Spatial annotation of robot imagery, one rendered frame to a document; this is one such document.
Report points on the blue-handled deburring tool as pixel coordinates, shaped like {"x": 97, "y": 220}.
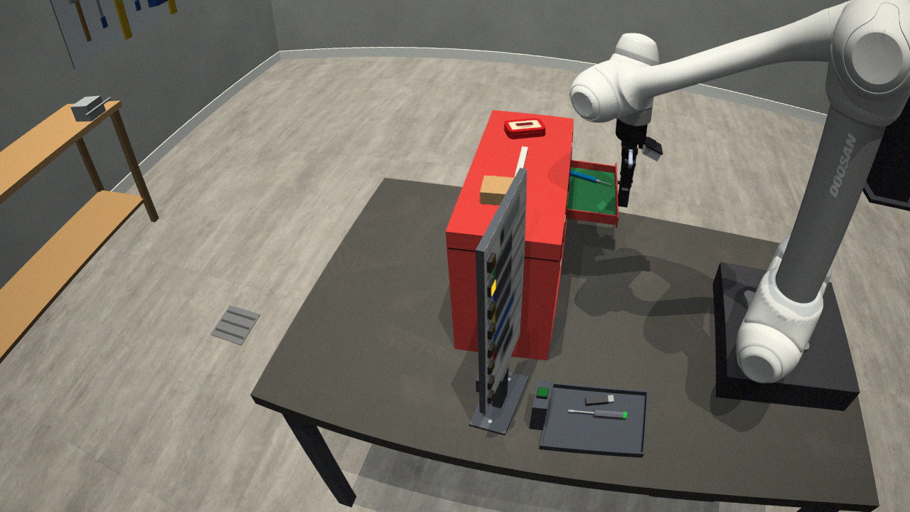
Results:
{"x": 585, "y": 177}

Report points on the tan cardboard box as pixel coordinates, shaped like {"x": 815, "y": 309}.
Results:
{"x": 493, "y": 189}

